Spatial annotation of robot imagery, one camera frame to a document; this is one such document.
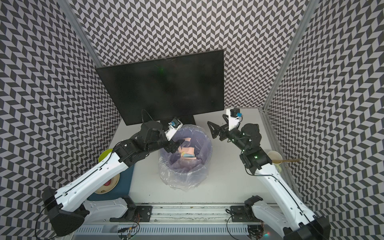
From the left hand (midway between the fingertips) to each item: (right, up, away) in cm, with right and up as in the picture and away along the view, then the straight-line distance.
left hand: (176, 135), depth 71 cm
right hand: (+19, +7, -3) cm, 20 cm away
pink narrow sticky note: (+3, -5, -7) cm, 9 cm away
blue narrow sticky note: (+5, -12, +11) cm, 18 cm away
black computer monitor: (-10, +29, +26) cm, 40 cm away
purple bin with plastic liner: (+5, -15, -2) cm, 16 cm away
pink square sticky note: (+5, -9, +12) cm, 16 cm away
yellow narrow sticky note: (+2, -11, +11) cm, 15 cm away
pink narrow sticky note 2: (+5, -2, +2) cm, 6 cm away
